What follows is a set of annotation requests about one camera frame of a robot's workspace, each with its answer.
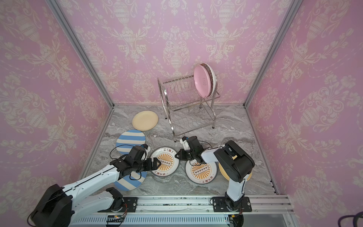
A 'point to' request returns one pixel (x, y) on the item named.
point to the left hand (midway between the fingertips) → (156, 165)
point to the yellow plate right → (224, 173)
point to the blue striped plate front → (131, 181)
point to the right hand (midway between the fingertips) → (175, 156)
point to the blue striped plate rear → (127, 139)
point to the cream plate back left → (144, 120)
